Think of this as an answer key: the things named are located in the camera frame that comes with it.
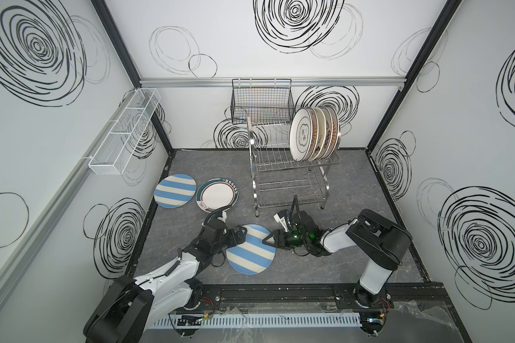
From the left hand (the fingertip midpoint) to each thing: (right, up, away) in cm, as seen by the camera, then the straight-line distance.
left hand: (242, 232), depth 86 cm
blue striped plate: (-34, +16, +16) cm, 41 cm away
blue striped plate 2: (+4, -9, -4) cm, 10 cm away
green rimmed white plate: (-14, +14, +14) cm, 24 cm away
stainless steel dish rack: (+17, +21, +21) cm, 34 cm away
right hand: (+9, -4, -5) cm, 11 cm away
